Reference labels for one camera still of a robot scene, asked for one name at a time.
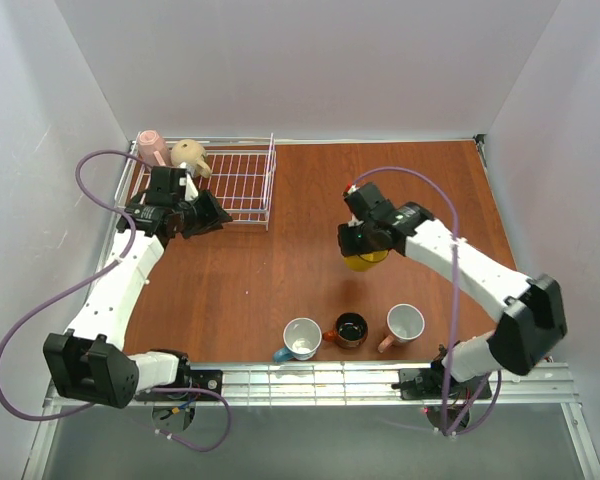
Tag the white mug pink handle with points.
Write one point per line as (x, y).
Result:
(405, 323)

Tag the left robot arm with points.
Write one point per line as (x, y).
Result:
(87, 362)

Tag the pink faceted mug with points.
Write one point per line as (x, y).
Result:
(153, 148)

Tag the dark brown glazed mug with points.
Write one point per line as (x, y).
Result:
(349, 332)

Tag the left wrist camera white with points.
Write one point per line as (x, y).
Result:
(191, 191)

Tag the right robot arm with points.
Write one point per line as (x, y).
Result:
(528, 312)

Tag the beige speckled round mug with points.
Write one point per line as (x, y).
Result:
(193, 154)

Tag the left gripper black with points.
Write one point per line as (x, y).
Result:
(196, 215)

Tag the white mug blue handle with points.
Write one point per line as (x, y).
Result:
(302, 337)

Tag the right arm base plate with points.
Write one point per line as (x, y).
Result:
(426, 384)

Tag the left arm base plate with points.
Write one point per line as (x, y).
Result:
(197, 383)

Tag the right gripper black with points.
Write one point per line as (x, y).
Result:
(351, 245)

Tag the aluminium frame rail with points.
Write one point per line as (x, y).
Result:
(357, 383)

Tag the white wire dish rack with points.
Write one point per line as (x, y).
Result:
(243, 174)

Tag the yellow enamel mug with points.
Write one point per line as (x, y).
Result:
(362, 260)

